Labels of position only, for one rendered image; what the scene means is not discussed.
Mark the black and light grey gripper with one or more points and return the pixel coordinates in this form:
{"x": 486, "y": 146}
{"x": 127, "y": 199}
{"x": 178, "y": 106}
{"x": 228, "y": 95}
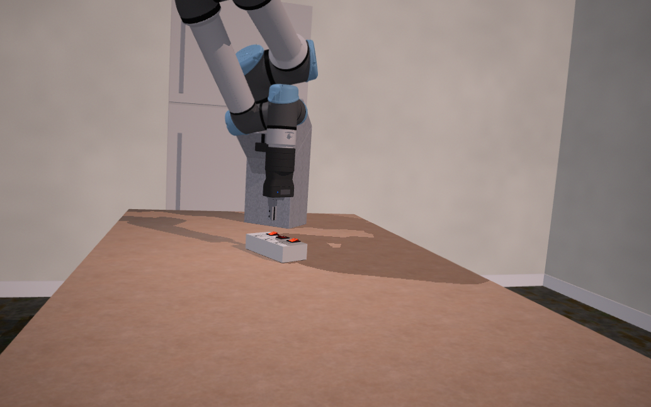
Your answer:
{"x": 279, "y": 166}

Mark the grey power strip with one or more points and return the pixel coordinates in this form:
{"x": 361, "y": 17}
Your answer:
{"x": 277, "y": 247}

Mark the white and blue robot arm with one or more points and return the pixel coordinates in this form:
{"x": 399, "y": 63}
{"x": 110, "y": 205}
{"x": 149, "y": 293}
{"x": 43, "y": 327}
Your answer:
{"x": 252, "y": 76}

